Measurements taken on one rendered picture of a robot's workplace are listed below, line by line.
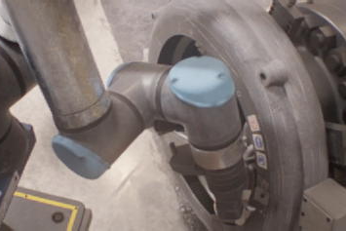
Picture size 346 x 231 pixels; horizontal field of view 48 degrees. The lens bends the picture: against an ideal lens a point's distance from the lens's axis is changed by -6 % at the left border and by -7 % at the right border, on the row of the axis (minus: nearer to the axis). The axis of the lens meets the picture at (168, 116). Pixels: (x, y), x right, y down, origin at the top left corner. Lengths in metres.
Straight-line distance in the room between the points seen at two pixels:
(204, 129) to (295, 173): 0.29
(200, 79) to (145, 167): 1.19
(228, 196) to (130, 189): 1.00
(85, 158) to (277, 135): 0.39
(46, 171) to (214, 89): 1.27
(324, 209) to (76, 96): 0.51
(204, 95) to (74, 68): 0.18
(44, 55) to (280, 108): 0.47
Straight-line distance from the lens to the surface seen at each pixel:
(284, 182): 0.84
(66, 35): 0.50
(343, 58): 1.08
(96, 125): 0.56
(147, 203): 1.66
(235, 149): 0.65
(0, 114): 0.82
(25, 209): 1.32
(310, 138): 0.82
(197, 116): 0.59
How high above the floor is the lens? 1.47
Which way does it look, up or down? 50 degrees down
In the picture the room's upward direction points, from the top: 8 degrees clockwise
